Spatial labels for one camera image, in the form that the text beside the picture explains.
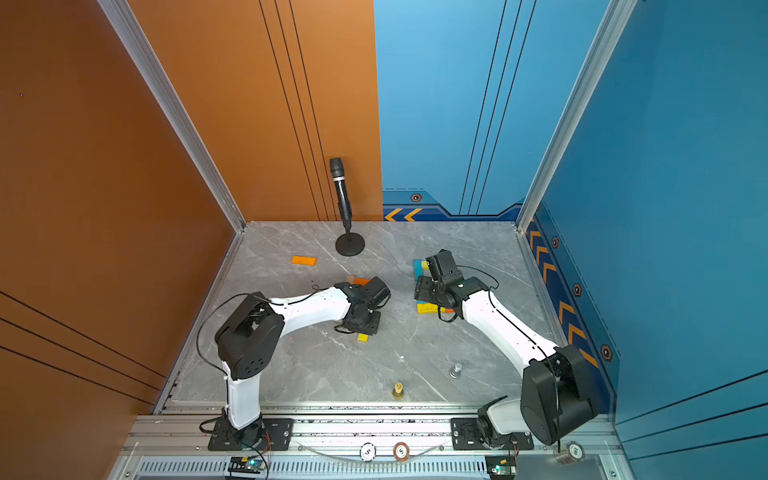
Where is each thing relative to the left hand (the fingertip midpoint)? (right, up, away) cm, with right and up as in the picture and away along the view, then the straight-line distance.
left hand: (373, 324), depth 93 cm
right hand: (+16, +12, -6) cm, 21 cm away
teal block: (+15, +16, +13) cm, 26 cm away
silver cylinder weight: (+23, -10, -12) cm, 28 cm away
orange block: (-26, +20, +16) cm, 36 cm away
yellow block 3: (+17, +5, +2) cm, 18 cm away
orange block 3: (+18, +11, -32) cm, 38 cm away
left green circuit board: (-30, -28, -22) cm, 46 cm away
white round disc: (0, -25, -22) cm, 33 cm away
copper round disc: (+8, -25, -22) cm, 34 cm away
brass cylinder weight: (+8, -13, -16) cm, 22 cm away
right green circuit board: (+32, -29, -22) cm, 49 cm away
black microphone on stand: (-11, +25, +20) cm, 34 cm away
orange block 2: (-5, +12, +10) cm, 16 cm away
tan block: (-8, +13, +10) cm, 18 cm away
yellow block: (-3, -3, -4) cm, 6 cm away
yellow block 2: (+16, +18, -5) cm, 25 cm away
